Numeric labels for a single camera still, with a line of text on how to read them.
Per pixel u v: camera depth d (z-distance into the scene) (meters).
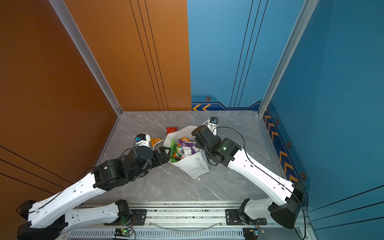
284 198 0.38
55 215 0.40
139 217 0.74
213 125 0.61
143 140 0.58
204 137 0.49
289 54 0.85
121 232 0.71
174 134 0.76
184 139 0.81
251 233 0.71
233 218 0.72
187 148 0.73
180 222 0.72
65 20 0.73
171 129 1.06
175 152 0.76
